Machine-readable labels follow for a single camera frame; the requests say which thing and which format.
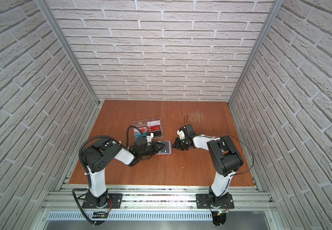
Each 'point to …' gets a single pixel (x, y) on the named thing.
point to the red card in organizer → (154, 128)
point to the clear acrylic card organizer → (142, 125)
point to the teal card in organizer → (138, 135)
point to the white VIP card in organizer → (153, 123)
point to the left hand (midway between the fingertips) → (166, 144)
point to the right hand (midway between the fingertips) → (173, 145)
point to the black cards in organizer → (156, 133)
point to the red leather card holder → (171, 148)
